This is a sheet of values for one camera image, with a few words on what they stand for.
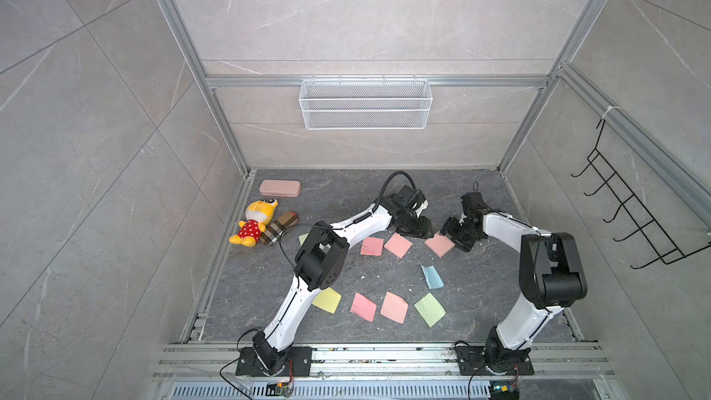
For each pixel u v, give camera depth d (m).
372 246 0.96
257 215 0.98
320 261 0.57
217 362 0.75
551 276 0.49
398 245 0.95
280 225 0.98
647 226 0.63
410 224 0.82
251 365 0.72
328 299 0.84
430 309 0.82
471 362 0.73
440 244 0.95
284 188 1.11
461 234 0.83
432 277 0.88
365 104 1.01
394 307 0.83
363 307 0.83
